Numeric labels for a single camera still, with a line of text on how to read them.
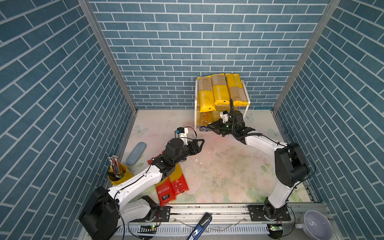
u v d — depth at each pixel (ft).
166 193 2.54
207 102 2.48
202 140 2.46
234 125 2.32
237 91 2.70
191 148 2.23
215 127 2.77
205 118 2.99
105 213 1.27
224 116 2.78
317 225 2.32
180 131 2.28
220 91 2.66
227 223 2.36
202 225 2.19
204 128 2.81
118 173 2.58
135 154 3.07
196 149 2.26
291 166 1.58
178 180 2.71
